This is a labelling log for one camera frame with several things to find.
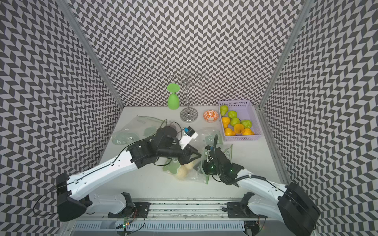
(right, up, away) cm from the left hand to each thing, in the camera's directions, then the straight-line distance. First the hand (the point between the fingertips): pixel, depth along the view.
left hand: (196, 155), depth 65 cm
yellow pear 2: (+21, +8, +32) cm, 39 cm away
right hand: (-1, -12, +13) cm, 18 cm away
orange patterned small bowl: (+11, +18, +46) cm, 51 cm away
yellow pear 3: (+27, +10, +29) cm, 41 cm away
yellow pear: (+21, +15, +37) cm, 45 cm away
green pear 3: (+26, +15, +37) cm, 48 cm away
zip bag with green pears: (-41, +9, +38) cm, 57 cm away
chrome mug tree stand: (-6, +20, +47) cm, 52 cm away
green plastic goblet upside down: (-15, +28, +26) cm, 41 cm away
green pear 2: (+26, +20, +41) cm, 52 cm away
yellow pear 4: (+34, +8, +32) cm, 47 cm away
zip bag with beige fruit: (-2, -12, +13) cm, 18 cm away
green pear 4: (+34, +13, +35) cm, 51 cm away
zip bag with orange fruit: (+8, +1, +31) cm, 32 cm away
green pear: (+21, +24, +45) cm, 55 cm away
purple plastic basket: (+39, +22, +50) cm, 67 cm away
